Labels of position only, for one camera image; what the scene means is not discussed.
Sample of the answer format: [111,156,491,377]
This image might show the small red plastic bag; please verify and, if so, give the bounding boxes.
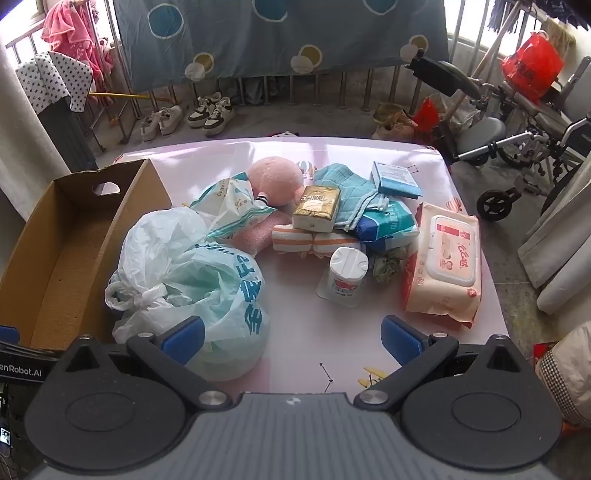
[412,98,439,132]

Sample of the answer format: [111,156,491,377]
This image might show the grey sheet with circles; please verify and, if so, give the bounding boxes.
[113,0,450,93]

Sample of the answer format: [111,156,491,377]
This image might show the metal balcony railing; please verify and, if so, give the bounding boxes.
[4,0,509,153]

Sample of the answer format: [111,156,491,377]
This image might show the long cardboard box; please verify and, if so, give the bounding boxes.
[0,159,172,352]

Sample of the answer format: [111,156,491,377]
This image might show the large red plastic bag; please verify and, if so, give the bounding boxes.
[501,31,565,103]

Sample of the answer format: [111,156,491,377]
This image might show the gold tissue pack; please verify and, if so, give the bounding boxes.
[292,185,341,233]

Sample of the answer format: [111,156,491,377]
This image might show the pink wet wipes pack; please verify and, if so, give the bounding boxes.
[401,202,483,328]

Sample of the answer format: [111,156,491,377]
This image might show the brown and white sneaker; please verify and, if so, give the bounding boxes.
[187,93,222,129]
[203,98,235,136]

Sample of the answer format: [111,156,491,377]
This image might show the blue box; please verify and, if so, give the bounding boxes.
[369,161,423,200]

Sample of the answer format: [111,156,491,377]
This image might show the star printed cloth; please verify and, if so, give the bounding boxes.
[16,51,93,114]

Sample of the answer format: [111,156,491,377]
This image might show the dark grey ribbed item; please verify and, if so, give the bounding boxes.
[39,99,98,171]

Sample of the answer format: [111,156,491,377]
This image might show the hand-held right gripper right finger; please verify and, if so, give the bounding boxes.
[353,315,536,411]

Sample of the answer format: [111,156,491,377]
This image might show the teal and white tissue pack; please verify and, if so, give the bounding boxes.
[189,172,278,241]

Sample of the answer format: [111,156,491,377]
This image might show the pink plush toy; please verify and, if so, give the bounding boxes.
[247,157,305,209]

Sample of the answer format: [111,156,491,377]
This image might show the white curtain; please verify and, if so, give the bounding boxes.
[0,41,70,222]

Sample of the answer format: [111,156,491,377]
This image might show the pink sponge cloth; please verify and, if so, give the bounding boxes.
[230,215,278,257]

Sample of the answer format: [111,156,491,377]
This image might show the white and green plastic bag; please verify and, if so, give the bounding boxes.
[105,208,271,381]

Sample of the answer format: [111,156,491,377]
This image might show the blue and white pack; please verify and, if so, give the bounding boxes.
[353,203,421,252]

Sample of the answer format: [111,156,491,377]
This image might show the wheelchair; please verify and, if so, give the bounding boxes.
[406,51,591,222]

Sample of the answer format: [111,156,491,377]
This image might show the orange striped towel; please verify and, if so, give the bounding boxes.
[271,223,365,259]

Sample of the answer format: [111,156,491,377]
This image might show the pink hanging clothes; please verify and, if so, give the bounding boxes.
[41,0,114,81]

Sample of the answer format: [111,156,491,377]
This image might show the teal towel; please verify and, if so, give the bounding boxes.
[313,162,391,232]

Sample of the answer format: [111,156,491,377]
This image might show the green patterned cloth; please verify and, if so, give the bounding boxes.
[372,247,407,283]

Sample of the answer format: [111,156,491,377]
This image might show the dark blue hanging garment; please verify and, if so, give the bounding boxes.
[494,0,591,29]

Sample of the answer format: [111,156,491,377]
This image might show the houndstooth cloth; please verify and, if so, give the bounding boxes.
[536,323,591,425]

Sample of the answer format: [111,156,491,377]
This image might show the yellow pole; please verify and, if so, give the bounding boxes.
[88,91,171,103]

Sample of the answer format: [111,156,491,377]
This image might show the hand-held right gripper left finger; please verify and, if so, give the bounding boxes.
[55,316,234,411]

